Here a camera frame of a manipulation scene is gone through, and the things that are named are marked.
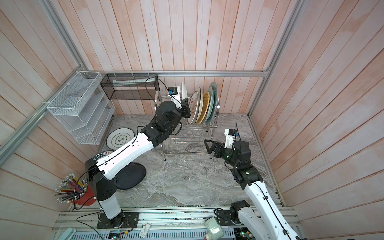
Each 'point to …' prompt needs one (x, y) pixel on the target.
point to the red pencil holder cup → (73, 190)
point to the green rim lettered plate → (102, 154)
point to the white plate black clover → (118, 137)
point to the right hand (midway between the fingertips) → (210, 142)
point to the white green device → (214, 230)
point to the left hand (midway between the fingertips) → (188, 101)
